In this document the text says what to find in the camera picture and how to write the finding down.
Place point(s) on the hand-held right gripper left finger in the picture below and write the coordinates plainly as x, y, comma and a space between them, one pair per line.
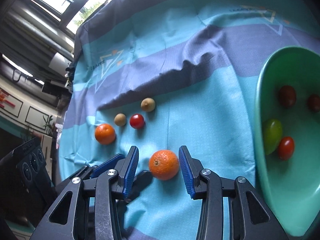
131, 172

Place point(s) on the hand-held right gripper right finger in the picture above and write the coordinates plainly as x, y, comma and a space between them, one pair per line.
186, 175

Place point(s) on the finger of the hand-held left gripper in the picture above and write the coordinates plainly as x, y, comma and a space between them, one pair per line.
107, 163
141, 180

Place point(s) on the small orange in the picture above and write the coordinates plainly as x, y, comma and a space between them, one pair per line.
163, 165

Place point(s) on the red cherry tomato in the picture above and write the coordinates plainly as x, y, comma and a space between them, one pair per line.
314, 103
137, 121
287, 96
286, 148

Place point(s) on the green plastic bowl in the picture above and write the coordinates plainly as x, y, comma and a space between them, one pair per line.
300, 192

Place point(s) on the large orange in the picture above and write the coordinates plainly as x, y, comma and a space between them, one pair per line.
105, 133

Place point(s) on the round tan longan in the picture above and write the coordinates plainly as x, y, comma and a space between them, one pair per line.
120, 119

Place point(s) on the green potted plant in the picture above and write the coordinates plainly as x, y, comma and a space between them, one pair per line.
49, 125

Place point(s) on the pointed brown longan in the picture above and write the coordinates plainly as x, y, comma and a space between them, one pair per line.
148, 104

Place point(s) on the blue printed blanket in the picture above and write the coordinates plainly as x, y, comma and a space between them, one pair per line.
200, 92

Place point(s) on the white panel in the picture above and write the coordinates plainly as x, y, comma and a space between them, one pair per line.
58, 61

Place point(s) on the window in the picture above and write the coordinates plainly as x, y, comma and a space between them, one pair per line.
72, 2

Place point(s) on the black framed wall picture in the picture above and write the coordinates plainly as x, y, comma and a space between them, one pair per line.
36, 117

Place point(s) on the red wall decoration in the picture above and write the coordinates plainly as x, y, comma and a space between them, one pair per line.
6, 100

